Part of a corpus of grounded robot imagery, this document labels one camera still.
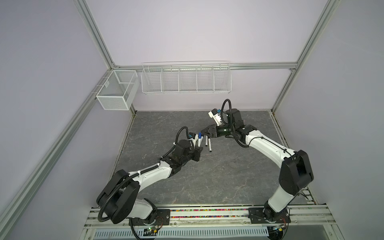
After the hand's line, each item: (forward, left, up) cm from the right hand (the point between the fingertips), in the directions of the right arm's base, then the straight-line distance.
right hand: (202, 132), depth 81 cm
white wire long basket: (+47, +11, +4) cm, 48 cm away
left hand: (-5, 0, -9) cm, 11 cm away
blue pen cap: (-1, +1, -1) cm, 2 cm away
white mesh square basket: (+34, +57, +3) cm, 67 cm away
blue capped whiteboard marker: (-2, +2, -3) cm, 4 cm away
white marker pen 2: (+5, -5, -21) cm, 22 cm away
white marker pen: (+9, -3, -21) cm, 23 cm away
